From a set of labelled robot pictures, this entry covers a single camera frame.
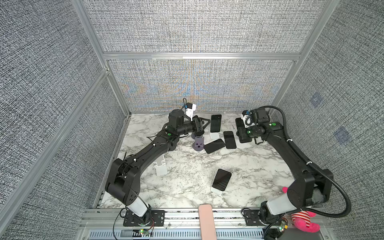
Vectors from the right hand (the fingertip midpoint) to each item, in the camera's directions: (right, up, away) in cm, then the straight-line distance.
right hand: (241, 130), depth 85 cm
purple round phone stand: (-24, -10, +11) cm, 28 cm away
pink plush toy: (+21, -39, -18) cm, 48 cm away
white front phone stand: (-16, -32, -3) cm, 36 cm away
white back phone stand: (-12, -4, +21) cm, 24 cm away
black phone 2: (-1, -7, +23) cm, 24 cm away
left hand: (-20, +5, -8) cm, 22 cm away
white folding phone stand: (-47, -23, +5) cm, 52 cm away
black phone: (-13, -11, +16) cm, 23 cm away
